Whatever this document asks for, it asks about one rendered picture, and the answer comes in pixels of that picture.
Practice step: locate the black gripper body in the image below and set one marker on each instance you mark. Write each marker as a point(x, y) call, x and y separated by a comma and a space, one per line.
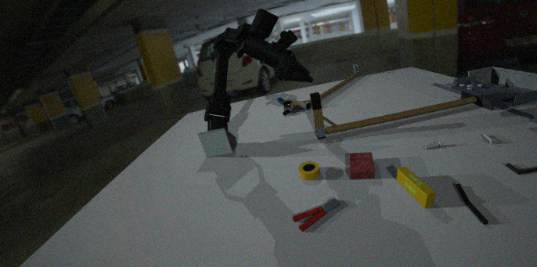
point(280, 63)

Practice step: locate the red rectangular block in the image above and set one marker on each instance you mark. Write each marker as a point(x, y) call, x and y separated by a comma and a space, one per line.
point(361, 166)

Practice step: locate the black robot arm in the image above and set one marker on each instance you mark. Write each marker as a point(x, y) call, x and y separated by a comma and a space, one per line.
point(251, 39)

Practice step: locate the yellow spirit level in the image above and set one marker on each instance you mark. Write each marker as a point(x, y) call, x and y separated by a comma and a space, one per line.
point(416, 187)

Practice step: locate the yellow tape roll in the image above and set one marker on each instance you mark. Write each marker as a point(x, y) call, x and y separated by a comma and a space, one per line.
point(309, 170)

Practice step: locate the red-handled pliers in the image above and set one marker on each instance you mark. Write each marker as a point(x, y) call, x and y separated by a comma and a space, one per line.
point(321, 212)

